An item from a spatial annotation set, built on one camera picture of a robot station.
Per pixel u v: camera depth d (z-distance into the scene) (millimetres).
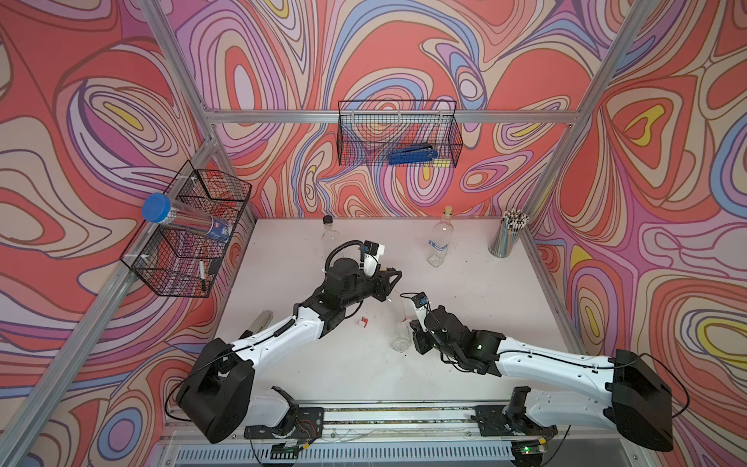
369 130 954
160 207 616
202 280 718
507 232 981
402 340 864
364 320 908
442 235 960
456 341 592
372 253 680
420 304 690
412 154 902
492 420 734
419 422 750
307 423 733
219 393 411
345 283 614
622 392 411
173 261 733
